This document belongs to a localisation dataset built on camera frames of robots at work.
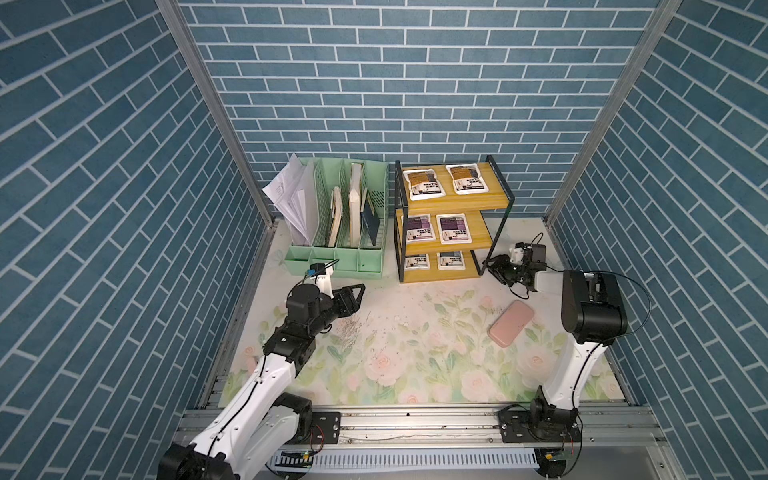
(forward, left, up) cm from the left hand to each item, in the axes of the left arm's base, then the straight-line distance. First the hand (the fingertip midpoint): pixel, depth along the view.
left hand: (365, 290), depth 78 cm
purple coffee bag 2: (+23, -26, 0) cm, 35 cm away
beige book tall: (+28, +5, +5) cm, 29 cm away
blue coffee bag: (+22, -16, -16) cm, 31 cm away
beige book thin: (+29, +11, +1) cm, 31 cm away
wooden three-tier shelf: (+30, -38, 0) cm, 48 cm away
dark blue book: (+35, +1, -8) cm, 35 cm away
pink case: (-1, -44, -17) cm, 47 cm away
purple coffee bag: (+23, -15, 0) cm, 28 cm away
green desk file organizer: (+19, +2, -12) cm, 23 cm away
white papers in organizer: (+27, +22, +10) cm, 36 cm away
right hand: (+20, -40, -15) cm, 47 cm away
